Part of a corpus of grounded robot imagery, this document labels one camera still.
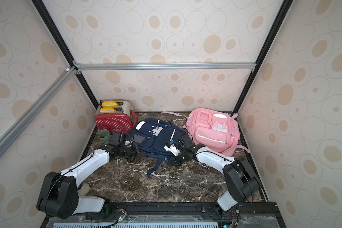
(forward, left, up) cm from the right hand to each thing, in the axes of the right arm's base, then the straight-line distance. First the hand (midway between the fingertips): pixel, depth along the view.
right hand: (169, 166), depth 83 cm
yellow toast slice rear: (+37, +43, +15) cm, 59 cm away
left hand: (+6, +12, +7) cm, 15 cm away
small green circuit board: (-26, +23, -5) cm, 35 cm away
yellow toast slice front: (+31, +43, +14) cm, 55 cm away
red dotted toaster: (+29, +36, +12) cm, 47 cm away
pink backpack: (+31, -32, -4) cm, 44 cm away
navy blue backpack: (+21, +14, 0) cm, 25 cm away
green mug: (+22, +48, -3) cm, 53 cm away
